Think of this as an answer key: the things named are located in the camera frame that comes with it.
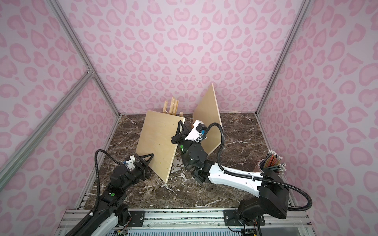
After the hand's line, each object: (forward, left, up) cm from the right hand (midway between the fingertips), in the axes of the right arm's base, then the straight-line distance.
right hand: (177, 121), depth 65 cm
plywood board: (+22, -15, -17) cm, 32 cm away
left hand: (-8, +13, -22) cm, 26 cm away
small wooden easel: (+16, +5, -6) cm, 18 cm away
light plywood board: (+6, +16, -21) cm, 27 cm away
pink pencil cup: (-9, -41, -28) cm, 51 cm away
